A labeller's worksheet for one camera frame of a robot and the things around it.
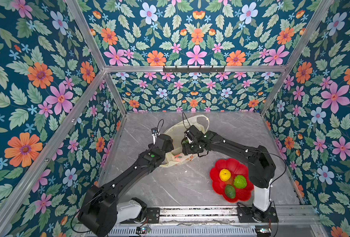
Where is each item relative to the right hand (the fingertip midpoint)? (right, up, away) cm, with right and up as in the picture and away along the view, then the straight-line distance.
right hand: (189, 146), depth 88 cm
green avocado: (+21, -22, -12) cm, 32 cm away
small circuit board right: (+35, -38, -18) cm, 55 cm away
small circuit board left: (-23, -38, -18) cm, 48 cm away
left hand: (-14, +4, -4) cm, 15 cm away
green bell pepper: (+27, -18, -10) cm, 34 cm away
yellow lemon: (+20, -15, -6) cm, 26 cm away
